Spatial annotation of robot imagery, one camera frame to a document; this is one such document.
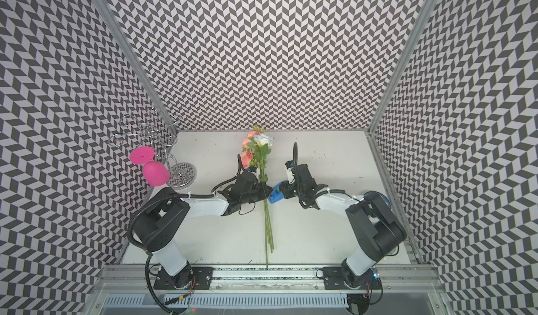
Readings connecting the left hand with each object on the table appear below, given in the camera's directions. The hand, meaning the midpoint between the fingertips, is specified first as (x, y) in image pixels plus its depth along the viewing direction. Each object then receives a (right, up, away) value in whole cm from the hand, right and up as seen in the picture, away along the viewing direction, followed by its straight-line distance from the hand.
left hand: (273, 190), depth 90 cm
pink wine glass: (-43, +10, -14) cm, 47 cm away
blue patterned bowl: (+48, -2, +3) cm, 48 cm away
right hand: (+5, +1, +1) cm, 5 cm away
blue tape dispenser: (+2, -2, 0) cm, 2 cm away
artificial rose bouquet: (-9, +19, +2) cm, 21 cm away
